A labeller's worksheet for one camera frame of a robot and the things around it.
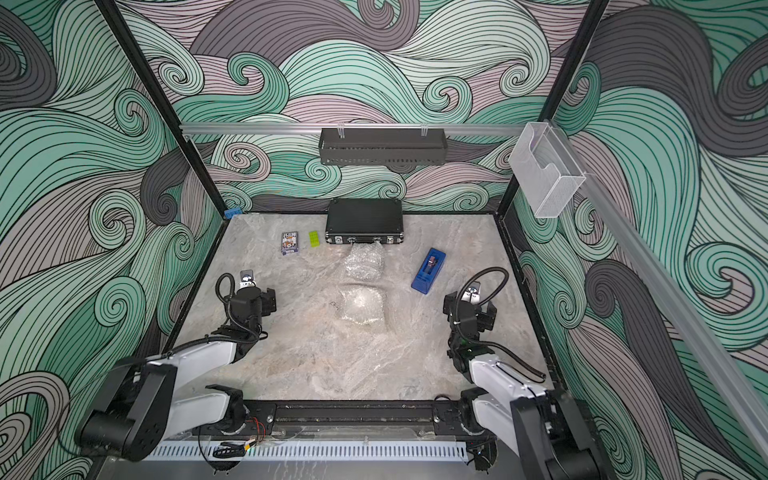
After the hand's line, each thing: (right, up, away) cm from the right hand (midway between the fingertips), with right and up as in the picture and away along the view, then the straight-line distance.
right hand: (470, 297), depth 86 cm
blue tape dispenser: (-11, +7, +11) cm, 17 cm away
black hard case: (-33, +25, +31) cm, 52 cm away
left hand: (-66, +2, +2) cm, 66 cm away
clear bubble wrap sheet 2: (-33, -3, +4) cm, 33 cm away
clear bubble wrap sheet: (-32, +10, +11) cm, 35 cm away
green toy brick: (-52, +17, +27) cm, 61 cm away
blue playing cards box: (-61, +16, +24) cm, 67 cm away
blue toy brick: (-90, +28, +36) cm, 101 cm away
